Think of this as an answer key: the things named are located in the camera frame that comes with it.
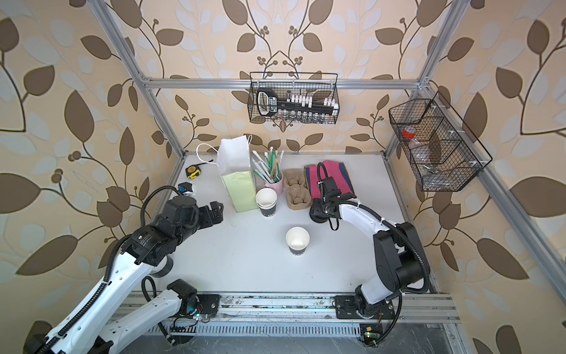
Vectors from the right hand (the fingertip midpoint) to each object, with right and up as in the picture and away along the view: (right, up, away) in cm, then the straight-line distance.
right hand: (321, 208), depth 92 cm
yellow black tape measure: (-63, +16, +19) cm, 68 cm away
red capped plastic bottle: (+34, +31, -5) cm, 47 cm away
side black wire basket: (+41, +26, -12) cm, 50 cm away
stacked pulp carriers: (-9, +6, +7) cm, 13 cm away
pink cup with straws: (-23, +17, +3) cm, 29 cm away
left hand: (-40, +4, -20) cm, 45 cm away
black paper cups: (-24, +4, +2) cm, 24 cm away
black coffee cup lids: (-2, 0, -11) cm, 11 cm away
